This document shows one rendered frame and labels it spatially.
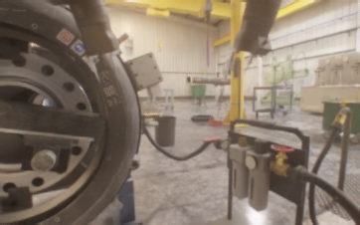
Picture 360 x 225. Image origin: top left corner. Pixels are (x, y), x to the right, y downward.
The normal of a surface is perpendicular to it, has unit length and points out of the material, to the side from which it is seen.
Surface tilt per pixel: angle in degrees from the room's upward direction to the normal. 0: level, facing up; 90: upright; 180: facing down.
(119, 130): 90
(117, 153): 90
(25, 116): 90
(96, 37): 110
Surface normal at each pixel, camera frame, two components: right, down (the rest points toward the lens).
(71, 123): 0.44, 0.09
